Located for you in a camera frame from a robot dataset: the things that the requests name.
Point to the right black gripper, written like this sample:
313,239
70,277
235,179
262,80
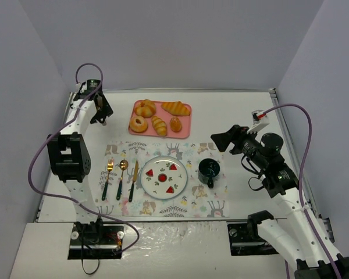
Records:
236,139

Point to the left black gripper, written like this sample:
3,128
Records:
102,110

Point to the small striped bread loaf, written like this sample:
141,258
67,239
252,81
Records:
159,126

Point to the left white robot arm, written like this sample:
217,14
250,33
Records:
71,162

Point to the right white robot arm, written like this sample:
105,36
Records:
309,252

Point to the round knotted bread roll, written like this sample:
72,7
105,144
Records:
145,108

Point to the long croissant bread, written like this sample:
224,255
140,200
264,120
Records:
176,108

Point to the dark green mug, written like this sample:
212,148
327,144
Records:
208,172

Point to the small orange bun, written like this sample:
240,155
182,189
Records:
175,124

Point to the white watermelon pattern plate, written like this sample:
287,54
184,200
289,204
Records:
163,177

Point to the floral printed placemat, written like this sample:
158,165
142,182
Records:
197,200

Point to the ring donut bread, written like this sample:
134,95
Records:
138,124

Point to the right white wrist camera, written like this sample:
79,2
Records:
260,121

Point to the gold fork green handle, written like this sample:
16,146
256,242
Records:
109,170

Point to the gold spoon green handle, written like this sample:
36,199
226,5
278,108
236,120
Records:
123,165

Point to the gold knife green handle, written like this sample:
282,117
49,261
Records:
134,179

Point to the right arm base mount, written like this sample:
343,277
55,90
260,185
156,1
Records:
242,243

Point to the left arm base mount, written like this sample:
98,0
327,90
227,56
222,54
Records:
104,241

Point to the metal table edge rail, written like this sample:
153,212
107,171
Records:
298,162

